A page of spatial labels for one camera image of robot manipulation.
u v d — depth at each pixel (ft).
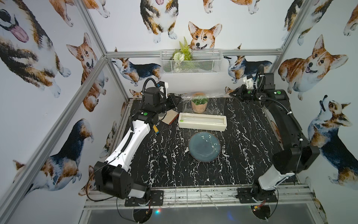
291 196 2.47
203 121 3.21
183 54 2.68
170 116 3.56
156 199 2.42
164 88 1.96
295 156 1.40
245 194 2.41
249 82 2.34
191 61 2.87
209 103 3.85
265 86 1.92
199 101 3.22
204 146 3.04
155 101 1.90
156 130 3.28
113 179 1.31
